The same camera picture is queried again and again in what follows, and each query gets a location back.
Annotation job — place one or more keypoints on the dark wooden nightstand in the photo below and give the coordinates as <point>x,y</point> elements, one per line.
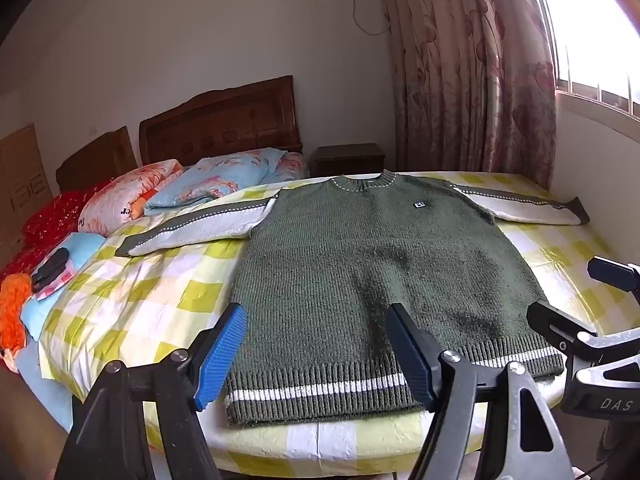
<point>347,160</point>

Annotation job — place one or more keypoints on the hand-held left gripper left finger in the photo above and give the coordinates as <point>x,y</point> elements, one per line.
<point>220,360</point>

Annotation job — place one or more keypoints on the red patterned blanket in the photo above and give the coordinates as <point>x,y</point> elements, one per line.
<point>45,225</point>

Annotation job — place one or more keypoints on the yellow checked bed sheet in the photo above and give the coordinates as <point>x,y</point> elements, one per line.
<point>150,305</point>

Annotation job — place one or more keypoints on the pink checked cloth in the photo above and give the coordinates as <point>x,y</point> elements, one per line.
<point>62,280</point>

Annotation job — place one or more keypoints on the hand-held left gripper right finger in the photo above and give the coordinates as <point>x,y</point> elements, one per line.
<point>412,357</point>

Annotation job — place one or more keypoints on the green knitted sweater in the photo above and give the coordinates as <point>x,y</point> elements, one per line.
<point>375,260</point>

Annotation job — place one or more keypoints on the small wooden headboard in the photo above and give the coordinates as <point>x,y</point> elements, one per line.
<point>97,160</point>

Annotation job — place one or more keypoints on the blue floral folded quilt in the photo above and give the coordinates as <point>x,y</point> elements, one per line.
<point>210,180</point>

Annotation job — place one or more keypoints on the large carved wooden headboard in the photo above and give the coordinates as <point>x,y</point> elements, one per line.
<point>220,120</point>

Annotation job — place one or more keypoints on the black folded item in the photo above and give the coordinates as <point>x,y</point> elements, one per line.
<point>50,267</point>

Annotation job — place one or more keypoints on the orange fluffy toy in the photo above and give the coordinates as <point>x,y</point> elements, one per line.
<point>12,315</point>

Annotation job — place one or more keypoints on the barred window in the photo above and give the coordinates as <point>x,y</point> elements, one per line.
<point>595,30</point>

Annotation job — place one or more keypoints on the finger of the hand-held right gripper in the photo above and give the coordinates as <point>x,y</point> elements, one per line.
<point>617,272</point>
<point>555,325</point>

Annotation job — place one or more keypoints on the light blue plain sheet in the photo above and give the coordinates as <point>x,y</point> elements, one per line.
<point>85,247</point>

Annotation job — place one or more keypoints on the pink floral curtain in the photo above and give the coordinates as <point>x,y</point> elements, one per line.
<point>460,70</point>

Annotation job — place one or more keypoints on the blue floral bed sheet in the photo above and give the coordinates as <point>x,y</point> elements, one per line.
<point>294,165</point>

